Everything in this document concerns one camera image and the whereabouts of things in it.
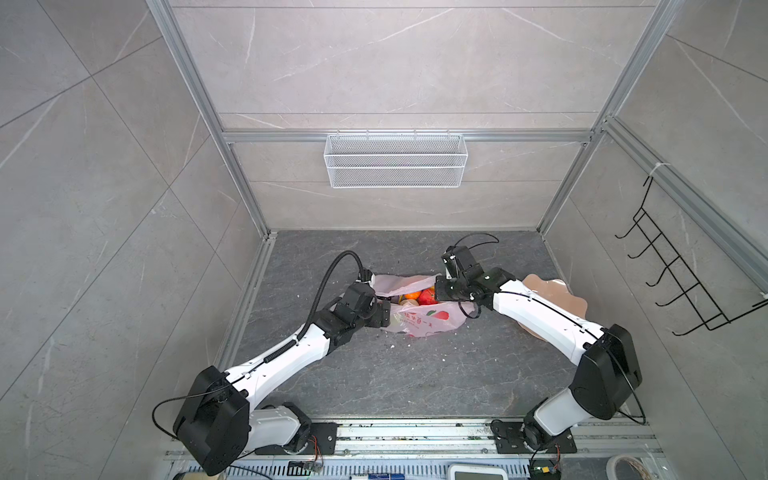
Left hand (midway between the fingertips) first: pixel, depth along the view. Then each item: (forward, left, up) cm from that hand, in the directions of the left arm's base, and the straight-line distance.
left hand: (377, 299), depth 84 cm
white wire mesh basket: (+46, -7, +15) cm, 49 cm away
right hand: (+4, -18, +1) cm, 18 cm away
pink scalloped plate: (+8, -60, -11) cm, 62 cm away
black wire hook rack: (-18, -68, +20) cm, 73 cm away
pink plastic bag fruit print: (-5, -14, -4) cm, 15 cm away
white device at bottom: (-40, -22, -9) cm, 47 cm away
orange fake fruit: (+7, -12, -9) cm, 16 cm away
